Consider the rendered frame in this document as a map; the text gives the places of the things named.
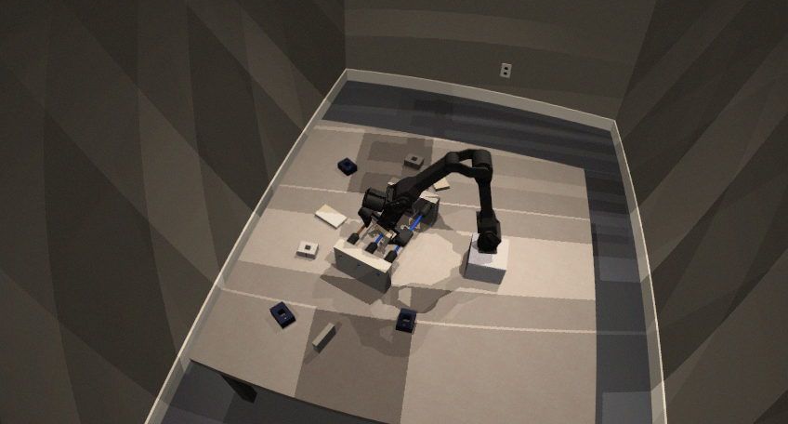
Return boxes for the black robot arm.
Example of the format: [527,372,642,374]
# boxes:
[361,148,502,255]

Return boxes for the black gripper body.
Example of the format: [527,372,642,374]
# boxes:
[358,206,414,247]

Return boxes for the beige flat rectangular block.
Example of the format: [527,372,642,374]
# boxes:
[432,178,449,192]
[315,205,347,230]

